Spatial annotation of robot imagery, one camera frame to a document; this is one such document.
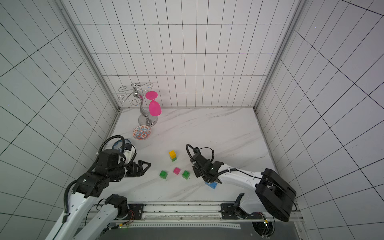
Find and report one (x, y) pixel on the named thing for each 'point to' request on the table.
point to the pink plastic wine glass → (154, 107)
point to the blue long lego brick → (212, 185)
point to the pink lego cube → (176, 170)
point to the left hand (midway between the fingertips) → (142, 168)
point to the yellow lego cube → (172, 154)
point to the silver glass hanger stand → (144, 119)
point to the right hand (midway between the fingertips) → (197, 162)
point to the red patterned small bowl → (142, 132)
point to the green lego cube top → (174, 159)
